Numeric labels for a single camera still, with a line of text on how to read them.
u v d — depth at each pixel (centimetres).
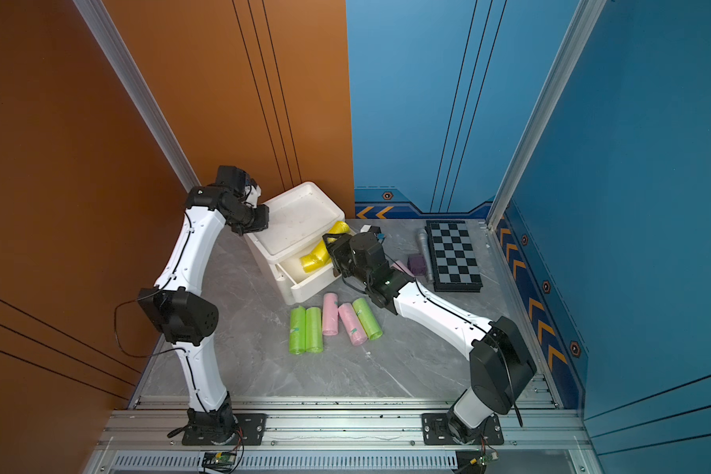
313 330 87
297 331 87
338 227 76
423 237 112
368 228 74
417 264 102
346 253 68
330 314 91
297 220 88
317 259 72
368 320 90
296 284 76
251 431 74
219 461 72
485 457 70
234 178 67
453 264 103
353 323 89
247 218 73
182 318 52
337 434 73
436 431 72
